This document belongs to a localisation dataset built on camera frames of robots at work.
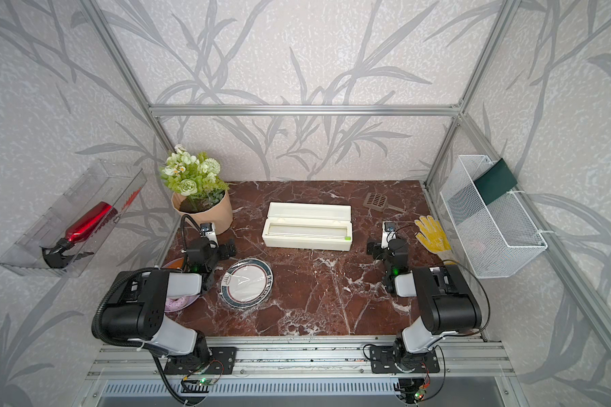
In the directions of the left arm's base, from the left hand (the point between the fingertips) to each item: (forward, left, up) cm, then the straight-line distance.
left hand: (220, 237), depth 94 cm
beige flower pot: (+8, +1, +4) cm, 9 cm away
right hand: (+1, -62, +2) cm, 62 cm away
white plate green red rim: (-16, -12, -6) cm, 21 cm away
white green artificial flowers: (+10, +5, +21) cm, 24 cm away
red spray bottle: (-22, +25, +27) cm, 43 cm away
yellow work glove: (+2, -84, -4) cm, 84 cm away
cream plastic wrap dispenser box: (+4, -33, +2) cm, 33 cm away
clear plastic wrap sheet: (-25, -10, -5) cm, 27 cm away
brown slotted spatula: (+21, -65, -4) cm, 68 cm away
